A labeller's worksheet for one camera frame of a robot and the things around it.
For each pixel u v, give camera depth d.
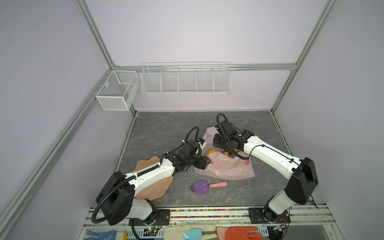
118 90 0.97
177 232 0.69
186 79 0.99
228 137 0.62
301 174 0.42
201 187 0.82
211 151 0.91
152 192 0.81
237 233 0.69
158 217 0.74
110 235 0.68
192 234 0.69
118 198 0.41
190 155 0.65
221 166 0.75
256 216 0.73
